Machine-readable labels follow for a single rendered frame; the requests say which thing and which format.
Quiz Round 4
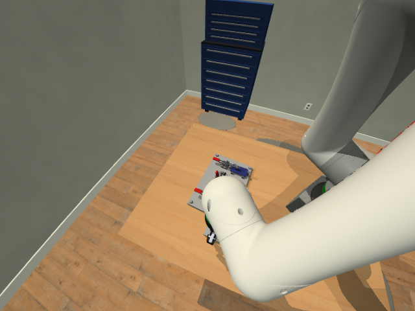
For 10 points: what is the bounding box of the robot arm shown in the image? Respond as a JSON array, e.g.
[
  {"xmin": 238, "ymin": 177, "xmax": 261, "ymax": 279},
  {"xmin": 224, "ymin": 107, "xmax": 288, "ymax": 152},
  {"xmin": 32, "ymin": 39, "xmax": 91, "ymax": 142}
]
[{"xmin": 202, "ymin": 0, "xmax": 415, "ymax": 302}]

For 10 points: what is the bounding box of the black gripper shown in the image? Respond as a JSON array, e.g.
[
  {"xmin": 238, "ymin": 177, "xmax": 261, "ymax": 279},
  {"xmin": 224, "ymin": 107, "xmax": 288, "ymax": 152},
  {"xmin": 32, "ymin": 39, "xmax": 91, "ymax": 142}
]
[{"xmin": 206, "ymin": 230, "xmax": 216, "ymax": 245}]

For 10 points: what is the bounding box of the blue flat plate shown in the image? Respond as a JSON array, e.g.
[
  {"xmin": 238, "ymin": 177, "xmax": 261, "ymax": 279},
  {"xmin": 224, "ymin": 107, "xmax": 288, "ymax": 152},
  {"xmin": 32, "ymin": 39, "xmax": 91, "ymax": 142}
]
[{"xmin": 230, "ymin": 167, "xmax": 248, "ymax": 177}]

